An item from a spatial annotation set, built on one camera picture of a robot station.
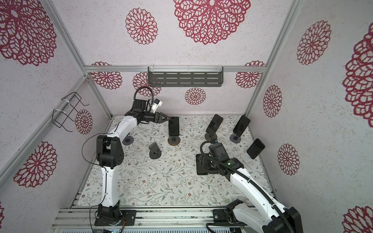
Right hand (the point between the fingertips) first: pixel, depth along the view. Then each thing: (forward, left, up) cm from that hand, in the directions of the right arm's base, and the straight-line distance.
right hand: (204, 156), depth 81 cm
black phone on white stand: (+10, -33, -5) cm, 35 cm away
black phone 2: (+21, -7, +4) cm, 22 cm away
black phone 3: (+26, -26, -3) cm, 37 cm away
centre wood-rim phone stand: (+19, +20, -12) cm, 30 cm away
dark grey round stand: (+7, +30, -8) cm, 32 cm away
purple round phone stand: (+24, -25, -15) cm, 37 cm away
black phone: (+23, +19, -1) cm, 30 cm away
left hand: (+24, +23, +4) cm, 33 cm away
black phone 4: (-8, +1, +7) cm, 11 cm away
